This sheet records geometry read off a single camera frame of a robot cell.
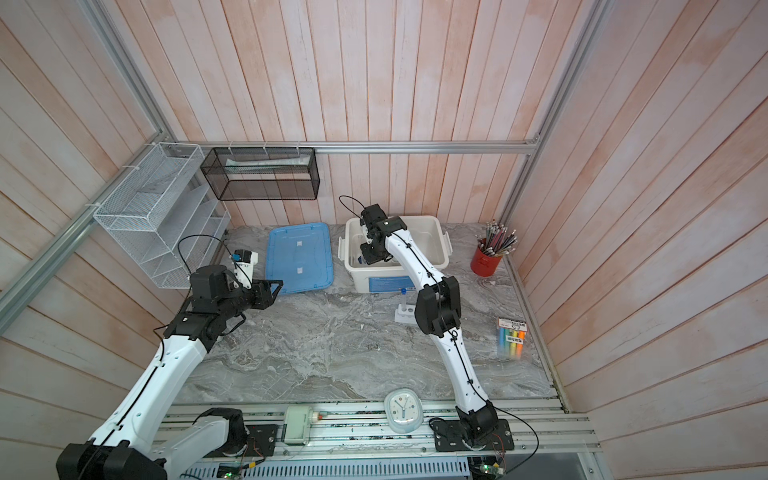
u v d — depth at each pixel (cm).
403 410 76
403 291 84
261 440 73
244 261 67
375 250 87
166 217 73
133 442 39
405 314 93
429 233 104
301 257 113
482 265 100
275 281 75
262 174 106
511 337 90
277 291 76
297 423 72
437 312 63
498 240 99
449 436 73
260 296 68
